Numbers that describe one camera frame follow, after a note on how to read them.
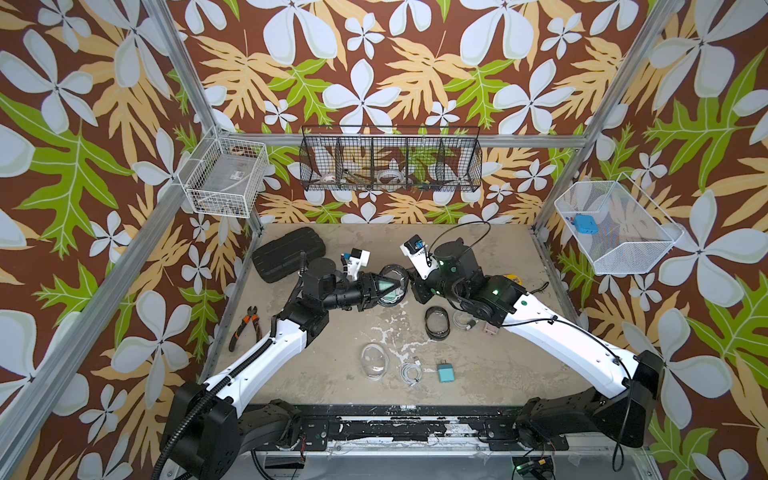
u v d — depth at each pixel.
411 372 0.84
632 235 0.78
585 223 0.86
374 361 0.86
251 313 0.96
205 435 0.39
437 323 0.93
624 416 0.37
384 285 0.68
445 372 0.82
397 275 0.71
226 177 0.86
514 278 1.02
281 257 1.05
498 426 0.75
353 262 0.70
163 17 0.69
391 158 0.97
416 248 0.61
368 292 0.64
